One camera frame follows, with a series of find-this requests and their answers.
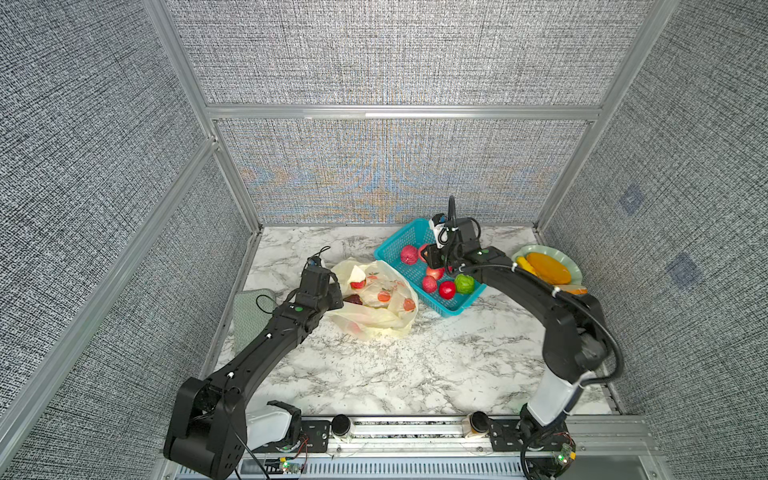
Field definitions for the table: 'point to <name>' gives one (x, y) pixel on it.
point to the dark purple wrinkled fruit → (354, 298)
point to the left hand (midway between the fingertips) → (339, 286)
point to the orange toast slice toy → (575, 289)
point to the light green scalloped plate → (575, 273)
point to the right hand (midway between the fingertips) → (427, 242)
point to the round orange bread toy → (548, 268)
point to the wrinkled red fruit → (357, 285)
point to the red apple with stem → (429, 283)
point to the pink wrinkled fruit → (409, 254)
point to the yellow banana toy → (523, 263)
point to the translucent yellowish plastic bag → (381, 302)
